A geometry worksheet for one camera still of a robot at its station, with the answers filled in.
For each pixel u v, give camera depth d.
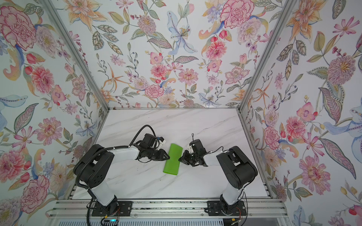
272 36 0.80
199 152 0.76
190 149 0.90
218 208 0.75
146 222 0.78
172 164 0.90
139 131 0.73
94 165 0.48
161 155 0.82
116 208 0.69
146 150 0.76
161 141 0.87
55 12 0.72
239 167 0.48
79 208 0.76
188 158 0.84
